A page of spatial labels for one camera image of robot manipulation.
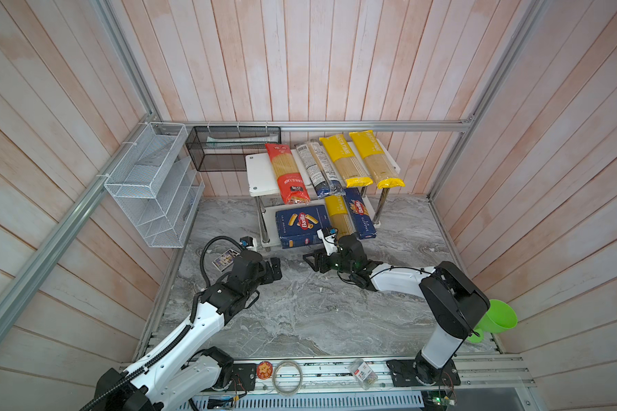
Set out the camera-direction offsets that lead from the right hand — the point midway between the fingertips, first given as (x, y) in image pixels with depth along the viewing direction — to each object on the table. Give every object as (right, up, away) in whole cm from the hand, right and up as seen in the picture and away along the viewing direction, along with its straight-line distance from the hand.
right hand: (308, 254), depth 89 cm
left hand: (-13, -3, -8) cm, 16 cm away
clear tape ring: (-9, -37, -17) cm, 41 cm away
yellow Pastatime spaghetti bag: (+13, +14, +14) cm, 23 cm away
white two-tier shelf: (-15, +24, -11) cm, 30 cm away
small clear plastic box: (+16, -33, -16) cm, 39 cm away
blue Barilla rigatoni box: (-3, +10, +5) cm, 11 cm away
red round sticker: (-13, -33, -14) cm, 38 cm away
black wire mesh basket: (-34, +42, +15) cm, 56 cm away
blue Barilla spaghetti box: (+21, +14, +12) cm, 28 cm away
